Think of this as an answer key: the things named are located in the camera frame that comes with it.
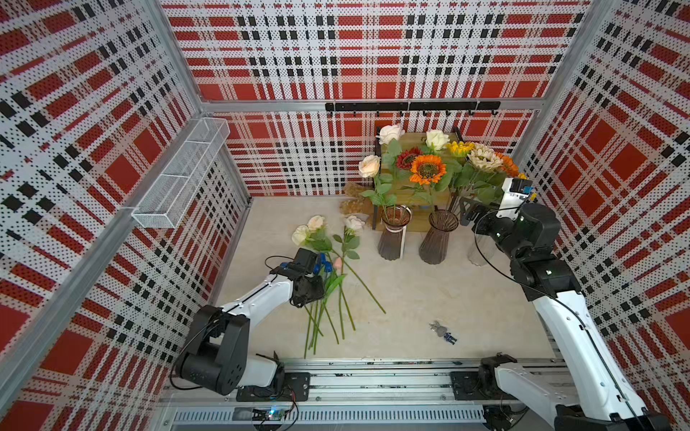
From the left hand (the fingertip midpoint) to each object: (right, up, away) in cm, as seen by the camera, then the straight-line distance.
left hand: (323, 293), depth 89 cm
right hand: (+43, +29, -22) cm, 56 cm away
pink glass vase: (+24, +17, +4) cm, 29 cm away
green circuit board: (-11, -26, -20) cm, 35 cm away
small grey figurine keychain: (+38, -11, -6) cm, 40 cm away
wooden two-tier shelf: (+31, +31, -11) cm, 45 cm away
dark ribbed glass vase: (+39, +15, +5) cm, 42 cm away
